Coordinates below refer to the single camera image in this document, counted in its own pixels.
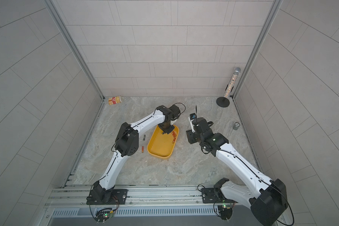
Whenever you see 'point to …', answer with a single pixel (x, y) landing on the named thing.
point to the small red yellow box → (115, 100)
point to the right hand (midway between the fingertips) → (190, 131)
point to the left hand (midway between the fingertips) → (168, 129)
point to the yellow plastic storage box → (161, 146)
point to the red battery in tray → (173, 140)
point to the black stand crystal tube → (224, 101)
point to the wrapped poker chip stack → (236, 125)
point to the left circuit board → (104, 215)
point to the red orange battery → (173, 134)
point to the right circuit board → (226, 211)
